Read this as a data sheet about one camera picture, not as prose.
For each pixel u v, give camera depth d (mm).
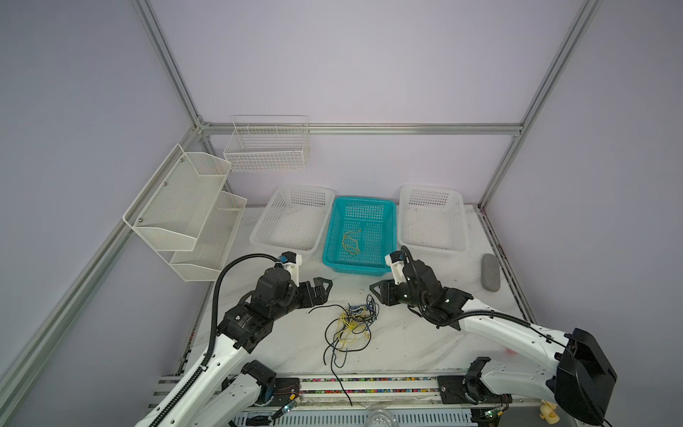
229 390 581
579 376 403
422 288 602
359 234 1110
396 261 713
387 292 688
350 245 1069
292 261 655
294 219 1181
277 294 530
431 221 1151
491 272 957
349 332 801
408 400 732
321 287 644
